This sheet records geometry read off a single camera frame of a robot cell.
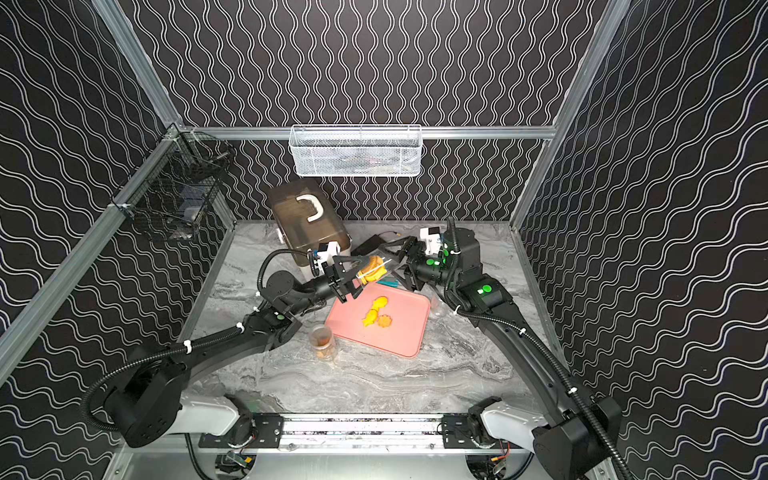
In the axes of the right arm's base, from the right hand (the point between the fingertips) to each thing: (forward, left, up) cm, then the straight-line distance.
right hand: (381, 254), depth 67 cm
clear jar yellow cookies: (-12, -12, 0) cm, 17 cm away
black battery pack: (+32, +5, -32) cm, 45 cm away
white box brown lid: (+24, +24, -12) cm, 36 cm away
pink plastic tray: (-4, -6, -34) cm, 35 cm away
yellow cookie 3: (+2, +4, -33) cm, 34 cm away
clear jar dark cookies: (-9, +17, -29) cm, 34 cm away
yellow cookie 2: (+1, 0, -33) cm, 33 cm away
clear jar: (-3, +1, -1) cm, 3 cm away
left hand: (-4, +2, +1) cm, 4 cm away
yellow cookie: (+7, +2, -33) cm, 33 cm away
